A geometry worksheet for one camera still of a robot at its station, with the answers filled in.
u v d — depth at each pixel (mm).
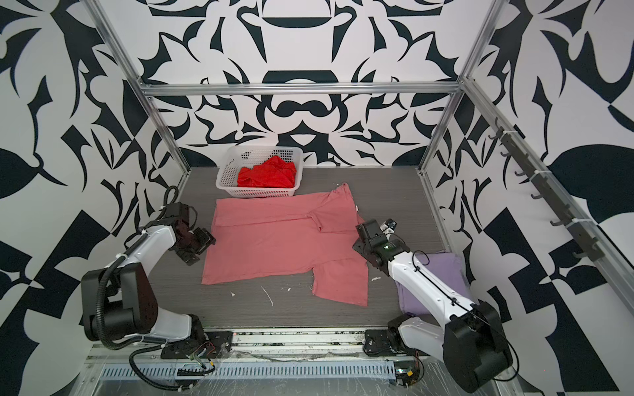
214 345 730
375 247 635
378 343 743
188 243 747
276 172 1107
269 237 997
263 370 712
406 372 711
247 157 1182
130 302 437
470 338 403
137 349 620
